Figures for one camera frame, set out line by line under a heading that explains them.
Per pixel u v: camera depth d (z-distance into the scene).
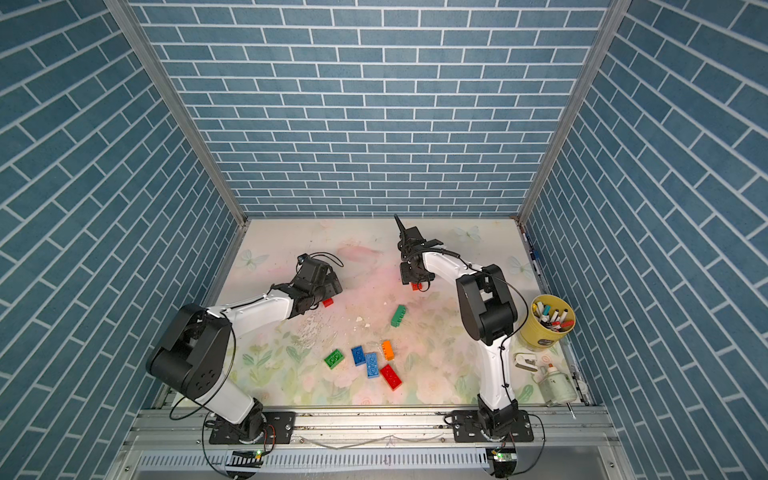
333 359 0.85
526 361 0.83
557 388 0.74
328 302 0.94
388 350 0.85
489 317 0.55
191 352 0.46
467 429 0.74
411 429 0.75
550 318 0.84
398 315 0.92
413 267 0.77
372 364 0.86
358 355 0.86
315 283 0.74
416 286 1.00
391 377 0.82
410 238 0.82
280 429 0.74
